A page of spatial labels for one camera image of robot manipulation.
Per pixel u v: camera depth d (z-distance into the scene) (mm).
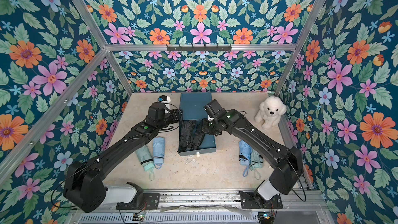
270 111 885
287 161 410
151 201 737
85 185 404
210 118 688
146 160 838
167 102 732
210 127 651
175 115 717
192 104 844
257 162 821
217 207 723
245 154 853
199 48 913
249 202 734
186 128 768
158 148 883
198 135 752
